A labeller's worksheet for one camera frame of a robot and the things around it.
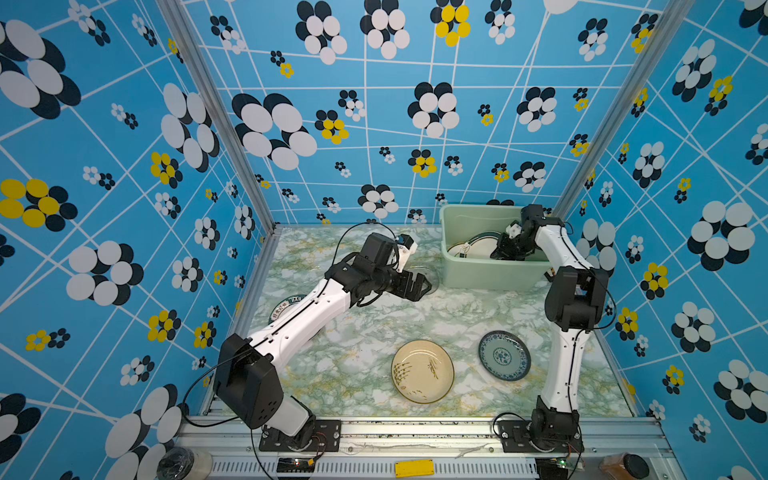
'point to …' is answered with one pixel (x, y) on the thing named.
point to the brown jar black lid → (624, 466)
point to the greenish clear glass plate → (430, 276)
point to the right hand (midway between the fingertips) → (498, 253)
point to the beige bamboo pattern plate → (422, 371)
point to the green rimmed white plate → (483, 244)
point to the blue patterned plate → (504, 355)
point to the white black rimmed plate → (458, 250)
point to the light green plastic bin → (459, 222)
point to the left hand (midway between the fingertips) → (422, 279)
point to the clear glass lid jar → (182, 463)
